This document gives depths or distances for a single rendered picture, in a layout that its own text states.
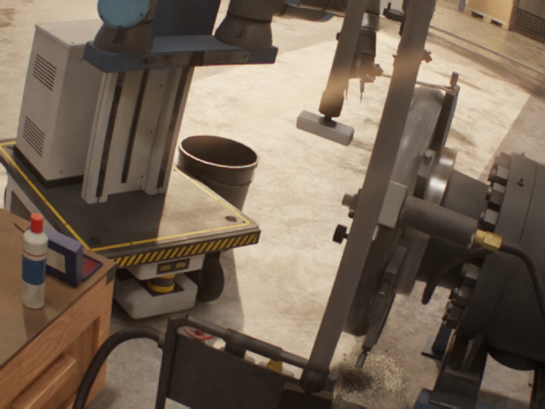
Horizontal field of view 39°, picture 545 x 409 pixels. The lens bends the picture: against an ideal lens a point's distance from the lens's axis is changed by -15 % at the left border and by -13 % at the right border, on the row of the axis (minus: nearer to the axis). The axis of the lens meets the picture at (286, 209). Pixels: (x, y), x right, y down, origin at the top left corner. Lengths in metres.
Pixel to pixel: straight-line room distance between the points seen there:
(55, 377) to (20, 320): 0.19
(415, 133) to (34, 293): 1.06
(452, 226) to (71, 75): 1.32
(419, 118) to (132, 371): 1.12
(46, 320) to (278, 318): 1.33
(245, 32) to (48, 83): 0.70
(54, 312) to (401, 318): 1.67
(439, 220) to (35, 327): 1.00
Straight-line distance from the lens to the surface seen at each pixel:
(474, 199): 2.36
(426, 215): 2.02
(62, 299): 1.93
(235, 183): 3.15
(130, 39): 2.31
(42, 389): 1.89
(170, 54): 2.41
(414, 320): 3.21
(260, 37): 2.60
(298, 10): 2.63
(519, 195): 2.25
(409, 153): 2.14
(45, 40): 2.81
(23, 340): 1.76
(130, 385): 2.45
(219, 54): 2.53
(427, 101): 2.29
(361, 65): 2.23
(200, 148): 3.37
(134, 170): 2.84
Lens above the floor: 1.51
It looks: 23 degrees down
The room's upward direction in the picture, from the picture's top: 15 degrees clockwise
